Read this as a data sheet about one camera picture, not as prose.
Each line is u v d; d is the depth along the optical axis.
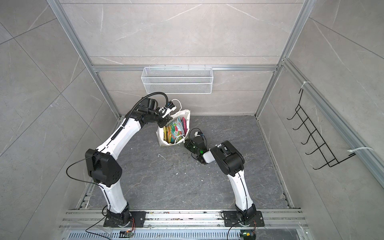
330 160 0.59
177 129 0.93
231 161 0.58
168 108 0.73
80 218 0.75
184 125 0.95
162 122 0.75
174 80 1.00
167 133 0.92
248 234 0.70
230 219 0.73
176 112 0.85
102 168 0.49
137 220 0.73
